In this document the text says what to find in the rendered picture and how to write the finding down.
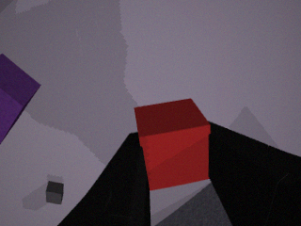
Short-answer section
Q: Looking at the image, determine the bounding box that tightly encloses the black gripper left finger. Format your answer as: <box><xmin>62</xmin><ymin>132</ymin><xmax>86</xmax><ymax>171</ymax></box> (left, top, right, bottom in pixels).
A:
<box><xmin>57</xmin><ymin>132</ymin><xmax>151</xmax><ymax>226</ymax></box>

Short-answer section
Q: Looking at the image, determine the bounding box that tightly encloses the red block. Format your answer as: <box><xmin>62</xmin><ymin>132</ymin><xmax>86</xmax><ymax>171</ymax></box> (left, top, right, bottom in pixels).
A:
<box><xmin>135</xmin><ymin>98</ymin><xmax>211</xmax><ymax>189</ymax></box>

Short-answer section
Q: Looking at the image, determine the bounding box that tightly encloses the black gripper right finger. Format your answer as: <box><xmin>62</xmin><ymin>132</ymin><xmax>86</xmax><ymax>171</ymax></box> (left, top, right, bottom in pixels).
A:
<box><xmin>208</xmin><ymin>121</ymin><xmax>301</xmax><ymax>226</ymax></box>

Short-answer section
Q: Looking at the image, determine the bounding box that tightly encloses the purple block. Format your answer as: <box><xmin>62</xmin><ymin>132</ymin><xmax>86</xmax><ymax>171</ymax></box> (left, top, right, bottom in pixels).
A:
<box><xmin>0</xmin><ymin>54</ymin><xmax>40</xmax><ymax>144</ymax></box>

